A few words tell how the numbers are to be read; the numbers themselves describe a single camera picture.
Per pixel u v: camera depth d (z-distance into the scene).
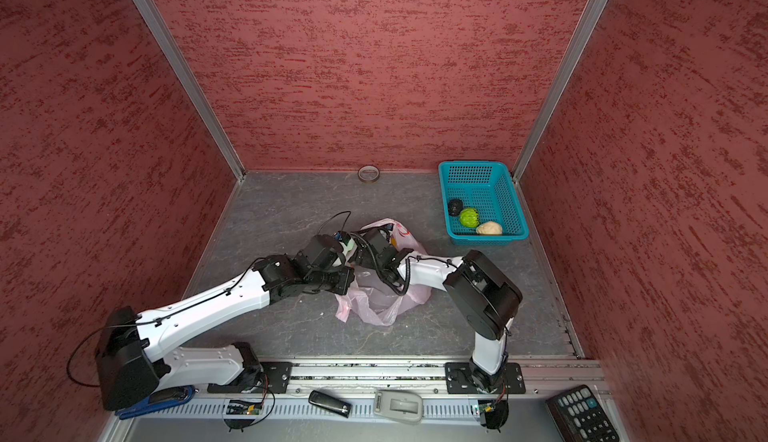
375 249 0.71
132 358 0.38
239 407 0.73
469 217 1.00
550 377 0.76
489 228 0.97
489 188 1.17
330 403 0.69
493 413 0.71
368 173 1.23
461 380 0.74
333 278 0.66
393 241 0.77
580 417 0.68
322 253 0.58
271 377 0.74
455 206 1.03
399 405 0.69
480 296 0.52
